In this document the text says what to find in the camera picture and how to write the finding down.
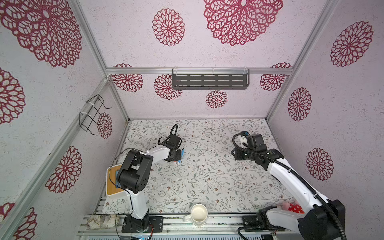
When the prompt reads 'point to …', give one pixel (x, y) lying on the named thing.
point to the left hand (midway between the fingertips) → (175, 159)
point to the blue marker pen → (182, 154)
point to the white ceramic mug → (199, 213)
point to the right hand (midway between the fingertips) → (235, 149)
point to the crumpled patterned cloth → (99, 221)
